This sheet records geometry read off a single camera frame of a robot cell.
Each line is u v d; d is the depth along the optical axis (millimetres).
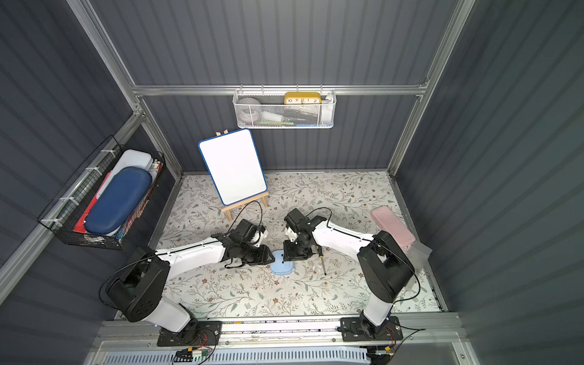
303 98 870
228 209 975
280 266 848
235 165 885
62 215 608
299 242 724
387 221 982
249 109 828
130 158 771
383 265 469
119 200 668
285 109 902
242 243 709
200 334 722
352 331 734
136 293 444
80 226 644
